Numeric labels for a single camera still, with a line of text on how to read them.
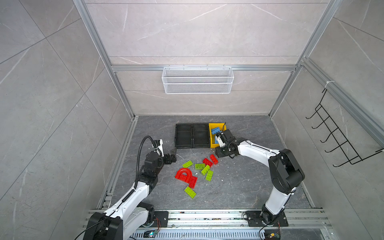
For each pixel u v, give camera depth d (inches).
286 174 18.7
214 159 36.6
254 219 28.4
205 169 34.7
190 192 31.7
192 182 33.7
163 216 28.9
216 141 34.6
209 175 34.6
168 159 29.4
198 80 39.7
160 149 27.8
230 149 27.0
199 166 35.6
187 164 36.4
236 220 29.4
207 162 36.6
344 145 24.7
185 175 34.4
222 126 41.2
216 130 39.7
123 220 16.5
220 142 30.9
